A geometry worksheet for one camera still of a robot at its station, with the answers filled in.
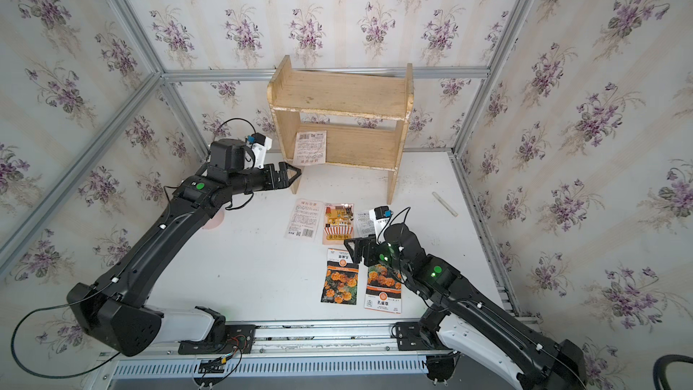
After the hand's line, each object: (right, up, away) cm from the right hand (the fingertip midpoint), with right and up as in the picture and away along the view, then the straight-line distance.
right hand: (359, 241), depth 73 cm
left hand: (-18, +19, -1) cm, 26 cm away
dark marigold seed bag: (-5, -14, +10) cm, 19 cm away
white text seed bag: (+2, 0, +23) cm, 23 cm away
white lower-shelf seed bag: (-17, +28, +19) cm, 38 cm away
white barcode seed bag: (-19, +1, +25) cm, 31 cm away
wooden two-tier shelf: (-6, +42, +39) cm, 58 cm away
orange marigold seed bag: (+8, -17, +9) cm, 21 cm away
